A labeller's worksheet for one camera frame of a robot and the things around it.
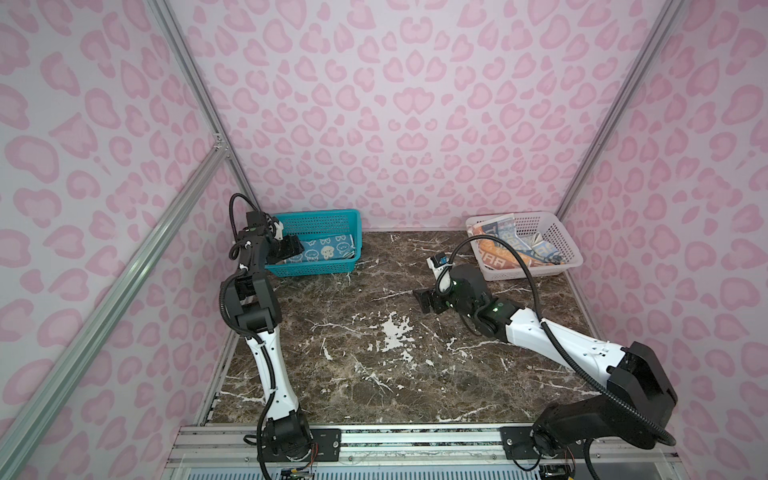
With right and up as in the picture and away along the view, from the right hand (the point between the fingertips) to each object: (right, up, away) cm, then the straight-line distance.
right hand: (429, 281), depth 81 cm
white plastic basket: (+49, +16, +29) cm, 59 cm away
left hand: (-45, +11, +24) cm, 52 cm away
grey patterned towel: (+41, +10, +31) cm, 52 cm away
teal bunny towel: (-35, +9, +29) cm, 46 cm away
